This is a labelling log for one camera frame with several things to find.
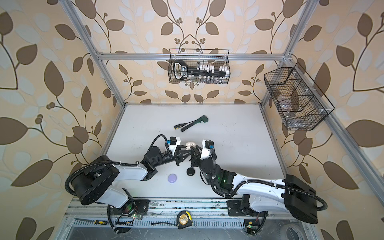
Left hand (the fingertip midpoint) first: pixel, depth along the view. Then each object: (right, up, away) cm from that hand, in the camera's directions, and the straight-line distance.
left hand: (193, 149), depth 74 cm
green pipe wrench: (+7, +16, +35) cm, 39 cm away
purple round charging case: (-13, -19, +11) cm, 25 cm away
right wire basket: (+54, +23, -1) cm, 58 cm away
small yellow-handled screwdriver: (-46, -34, -4) cm, 57 cm away
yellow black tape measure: (-4, -32, -5) cm, 32 cm away
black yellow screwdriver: (-10, +11, +31) cm, 34 cm away
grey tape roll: (+47, -34, -8) cm, 59 cm away
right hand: (0, 0, 0) cm, 0 cm away
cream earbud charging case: (-2, +2, +1) cm, 3 cm away
